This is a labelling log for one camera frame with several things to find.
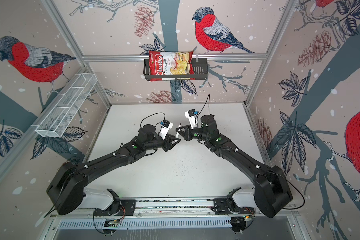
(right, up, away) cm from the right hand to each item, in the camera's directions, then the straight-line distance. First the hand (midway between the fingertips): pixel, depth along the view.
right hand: (174, 132), depth 76 cm
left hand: (+2, -4, 0) cm, 4 cm away
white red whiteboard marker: (+2, 0, -1) cm, 2 cm away
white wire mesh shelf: (-58, +7, -4) cm, 58 cm away
